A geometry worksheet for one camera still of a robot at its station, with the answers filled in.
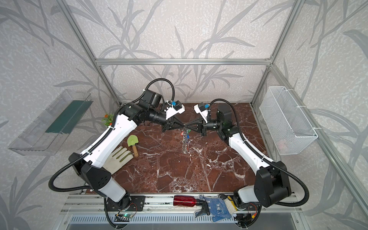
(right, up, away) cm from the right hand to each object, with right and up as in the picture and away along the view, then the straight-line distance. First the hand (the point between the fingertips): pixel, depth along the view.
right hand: (187, 123), depth 69 cm
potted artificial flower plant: (-50, 0, +19) cm, 54 cm away
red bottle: (-1, -39, +2) cm, 39 cm away
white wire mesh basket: (+46, -3, -7) cm, 46 cm away
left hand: (-2, +1, -1) cm, 2 cm away
